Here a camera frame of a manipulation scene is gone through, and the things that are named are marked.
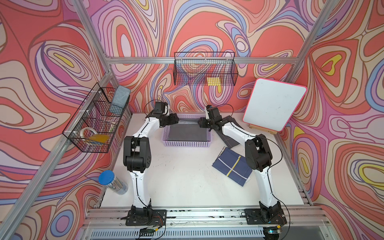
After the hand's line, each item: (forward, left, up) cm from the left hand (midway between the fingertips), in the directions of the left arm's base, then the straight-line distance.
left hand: (175, 119), depth 100 cm
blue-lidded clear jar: (-43, +27, +6) cm, 51 cm away
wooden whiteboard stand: (-2, -62, -8) cm, 63 cm away
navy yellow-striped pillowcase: (-28, -37, -12) cm, 48 cm away
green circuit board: (-61, +10, -15) cm, 64 cm away
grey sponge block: (-5, +28, +21) cm, 35 cm away
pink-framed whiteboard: (+4, -63, +9) cm, 64 cm away
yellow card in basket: (-29, +30, +18) cm, 45 cm away
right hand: (-2, -18, -3) cm, 19 cm away
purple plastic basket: (-15, -3, -7) cm, 17 cm away
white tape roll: (-25, +38, +20) cm, 50 cm away
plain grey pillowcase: (+1, -8, -13) cm, 15 cm away
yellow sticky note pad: (+12, -25, +22) cm, 35 cm away
